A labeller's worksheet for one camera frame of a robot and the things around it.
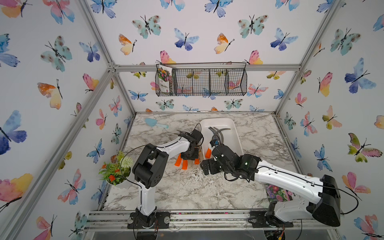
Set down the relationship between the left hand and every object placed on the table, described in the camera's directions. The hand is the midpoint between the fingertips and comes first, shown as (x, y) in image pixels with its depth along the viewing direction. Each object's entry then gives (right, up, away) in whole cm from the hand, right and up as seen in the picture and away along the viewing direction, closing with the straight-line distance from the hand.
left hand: (194, 156), depth 95 cm
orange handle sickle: (-10, -3, -1) cm, 10 cm away
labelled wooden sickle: (+16, +15, +13) cm, 26 cm away
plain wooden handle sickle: (+19, +13, +13) cm, 26 cm away
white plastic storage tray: (+26, +12, +12) cm, 31 cm away
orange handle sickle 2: (-5, -4, -3) cm, 8 cm away
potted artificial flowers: (-37, -4, -21) cm, 42 cm away
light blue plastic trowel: (-32, +22, +20) cm, 44 cm away
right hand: (+7, +1, -21) cm, 22 cm away
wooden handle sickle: (+13, +16, +16) cm, 26 cm away
